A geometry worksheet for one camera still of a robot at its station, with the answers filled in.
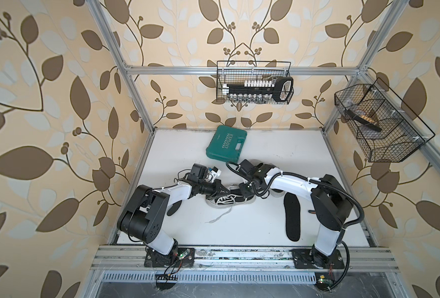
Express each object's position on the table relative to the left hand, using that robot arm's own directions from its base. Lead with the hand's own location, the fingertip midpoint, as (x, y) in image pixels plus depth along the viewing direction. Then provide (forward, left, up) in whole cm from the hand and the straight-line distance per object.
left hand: (227, 190), depth 85 cm
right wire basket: (+14, -63, +27) cm, 70 cm away
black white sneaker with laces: (-3, -1, -3) cm, 5 cm away
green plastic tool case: (+32, +1, -4) cm, 32 cm away
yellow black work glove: (-6, +25, -8) cm, 27 cm away
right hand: (+2, -9, -5) cm, 11 cm away
